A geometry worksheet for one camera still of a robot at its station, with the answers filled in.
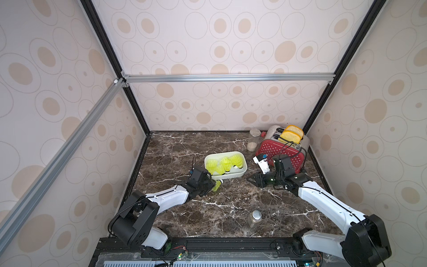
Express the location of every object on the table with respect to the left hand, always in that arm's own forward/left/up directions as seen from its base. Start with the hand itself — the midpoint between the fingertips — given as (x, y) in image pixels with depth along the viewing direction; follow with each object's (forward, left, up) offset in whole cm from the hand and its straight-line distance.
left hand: (219, 182), depth 87 cm
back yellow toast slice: (+25, -42, +15) cm, 51 cm away
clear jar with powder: (+27, -21, +3) cm, 35 cm away
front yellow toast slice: (+19, -38, +15) cm, 45 cm away
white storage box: (+10, -9, -5) cm, 14 cm away
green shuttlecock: (+15, -5, -3) cm, 16 cm away
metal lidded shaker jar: (-19, -15, +4) cm, 25 cm away
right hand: (-2, -14, +7) cm, 16 cm away
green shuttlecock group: (+2, 0, -4) cm, 5 cm away
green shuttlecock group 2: (+12, +3, -3) cm, 13 cm away
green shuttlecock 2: (+15, -11, -2) cm, 19 cm away
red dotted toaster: (+18, -28, +8) cm, 34 cm away
